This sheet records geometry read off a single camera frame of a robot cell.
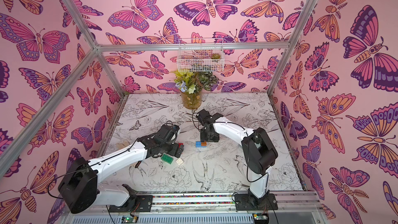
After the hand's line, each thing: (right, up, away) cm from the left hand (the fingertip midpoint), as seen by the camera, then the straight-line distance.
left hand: (178, 145), depth 86 cm
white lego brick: (+1, -9, -1) cm, 9 cm away
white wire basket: (+12, +54, +9) cm, 56 cm away
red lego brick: (0, -1, +7) cm, 7 cm away
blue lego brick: (+11, -1, +6) cm, 13 cm away
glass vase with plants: (+6, +35, +13) cm, 38 cm away
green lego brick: (-7, -8, +1) cm, 10 cm away
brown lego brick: (+14, 0, +4) cm, 15 cm away
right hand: (+16, +3, +4) cm, 17 cm away
